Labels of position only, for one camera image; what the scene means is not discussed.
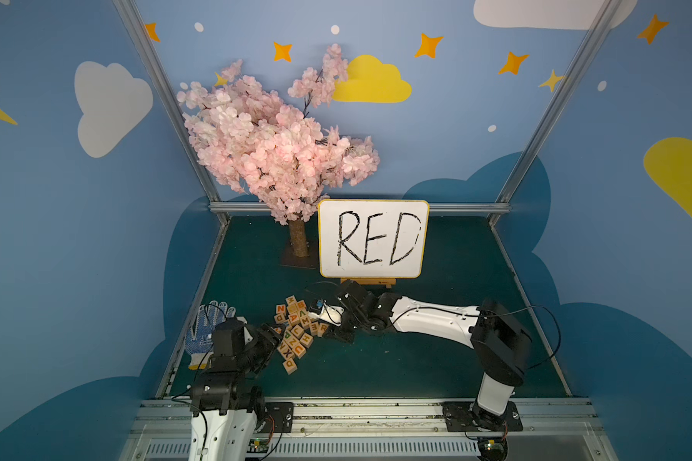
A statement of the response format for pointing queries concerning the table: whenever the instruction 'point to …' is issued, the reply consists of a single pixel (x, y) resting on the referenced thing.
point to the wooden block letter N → (280, 308)
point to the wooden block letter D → (289, 366)
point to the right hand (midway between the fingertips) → (330, 324)
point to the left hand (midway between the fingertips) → (282, 330)
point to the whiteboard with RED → (366, 239)
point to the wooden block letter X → (287, 353)
